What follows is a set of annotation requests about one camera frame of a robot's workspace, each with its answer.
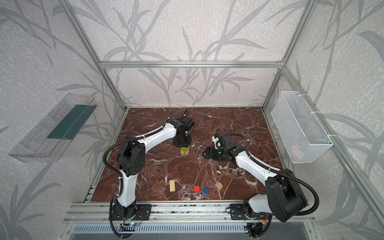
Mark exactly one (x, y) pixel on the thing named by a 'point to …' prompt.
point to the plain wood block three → (184, 153)
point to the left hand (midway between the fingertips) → (189, 142)
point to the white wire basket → (304, 139)
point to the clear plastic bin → (45, 141)
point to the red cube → (196, 188)
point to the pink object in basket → (296, 150)
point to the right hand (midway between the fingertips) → (206, 150)
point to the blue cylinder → (206, 190)
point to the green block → (184, 149)
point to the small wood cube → (219, 185)
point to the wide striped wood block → (172, 185)
